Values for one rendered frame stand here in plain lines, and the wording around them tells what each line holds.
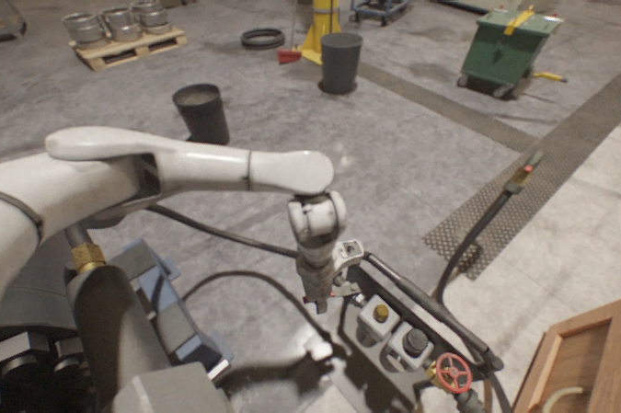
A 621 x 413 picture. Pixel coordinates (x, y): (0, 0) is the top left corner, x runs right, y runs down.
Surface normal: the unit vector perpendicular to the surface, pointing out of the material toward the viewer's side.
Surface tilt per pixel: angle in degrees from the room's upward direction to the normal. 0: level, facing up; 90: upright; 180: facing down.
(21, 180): 50
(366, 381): 0
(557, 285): 0
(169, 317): 0
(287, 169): 38
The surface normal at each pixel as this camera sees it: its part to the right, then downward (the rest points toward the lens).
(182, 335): -0.02, -0.64
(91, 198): 0.97, 0.23
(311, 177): 0.14, -0.02
